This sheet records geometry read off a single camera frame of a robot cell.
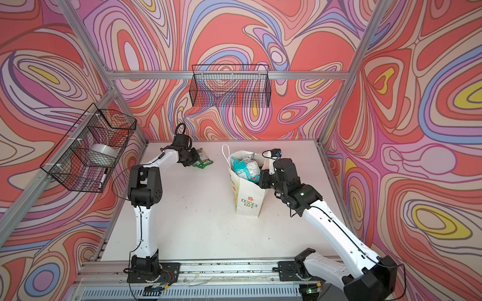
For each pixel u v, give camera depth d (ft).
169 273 2.38
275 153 2.10
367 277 1.22
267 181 2.14
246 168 2.62
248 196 2.52
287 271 2.39
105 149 2.41
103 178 2.39
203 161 3.48
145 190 1.98
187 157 2.99
